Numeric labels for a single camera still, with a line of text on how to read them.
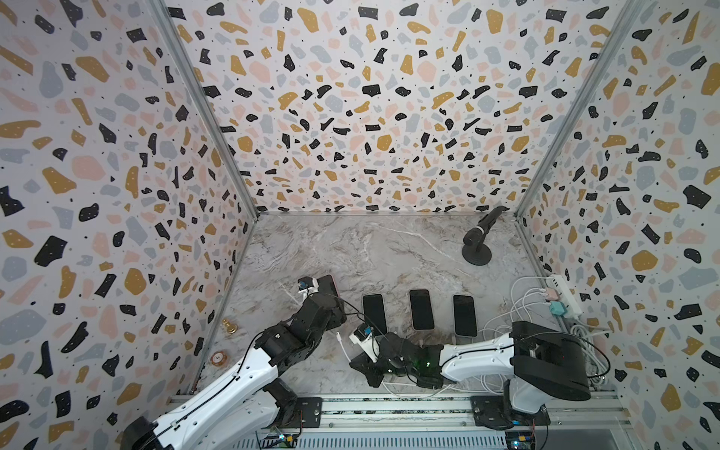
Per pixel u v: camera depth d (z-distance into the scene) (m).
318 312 0.57
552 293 0.97
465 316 0.93
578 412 0.76
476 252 1.10
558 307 0.95
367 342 0.69
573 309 0.92
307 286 0.69
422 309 0.92
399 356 0.59
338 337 0.76
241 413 0.56
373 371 0.68
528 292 0.96
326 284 0.80
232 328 0.88
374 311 0.93
